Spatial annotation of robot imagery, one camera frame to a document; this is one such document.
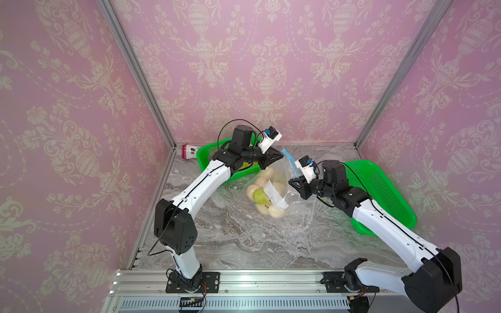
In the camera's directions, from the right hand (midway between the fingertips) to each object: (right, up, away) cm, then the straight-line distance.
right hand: (283, 187), depth 75 cm
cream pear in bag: (-13, -3, +13) cm, 19 cm away
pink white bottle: (-48, +16, +34) cm, 61 cm away
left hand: (-1, +12, +1) cm, 12 cm away
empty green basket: (+49, +3, +30) cm, 58 cm away
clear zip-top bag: (-5, -2, +3) cm, 6 cm away
